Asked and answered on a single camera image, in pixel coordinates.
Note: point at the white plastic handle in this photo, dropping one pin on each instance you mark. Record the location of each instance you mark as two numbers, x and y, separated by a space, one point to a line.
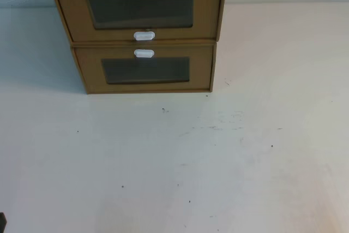
144 53
144 36

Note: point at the black object at edge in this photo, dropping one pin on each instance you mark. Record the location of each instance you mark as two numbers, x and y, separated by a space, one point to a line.
3 222

